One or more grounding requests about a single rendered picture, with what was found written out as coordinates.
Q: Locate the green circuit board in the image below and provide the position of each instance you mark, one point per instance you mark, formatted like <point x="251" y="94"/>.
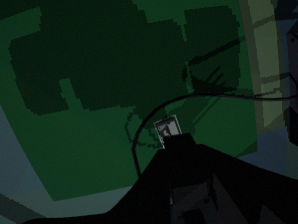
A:
<point x="78" y="77"/>

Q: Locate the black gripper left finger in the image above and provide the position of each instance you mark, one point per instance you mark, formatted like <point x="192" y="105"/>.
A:
<point x="147" y="202"/>

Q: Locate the black computer fan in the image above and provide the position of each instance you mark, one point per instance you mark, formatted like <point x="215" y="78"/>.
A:
<point x="292" y="47"/>

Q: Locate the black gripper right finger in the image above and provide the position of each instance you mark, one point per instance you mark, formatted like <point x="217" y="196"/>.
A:
<point x="245" y="194"/>

